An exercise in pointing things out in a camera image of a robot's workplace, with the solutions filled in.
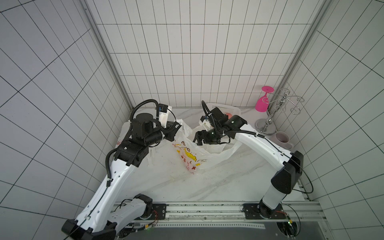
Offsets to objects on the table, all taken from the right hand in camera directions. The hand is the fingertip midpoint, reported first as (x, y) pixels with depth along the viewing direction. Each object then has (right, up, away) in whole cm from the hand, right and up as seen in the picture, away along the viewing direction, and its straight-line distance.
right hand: (199, 137), depth 77 cm
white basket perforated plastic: (+20, +17, +32) cm, 42 cm away
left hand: (-10, +6, -11) cm, 16 cm away
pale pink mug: (+55, -4, +18) cm, 58 cm away
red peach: (+23, +13, +30) cm, 40 cm away
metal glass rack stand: (+51, +5, +28) cm, 58 cm away
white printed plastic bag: (-3, -9, -4) cm, 10 cm away
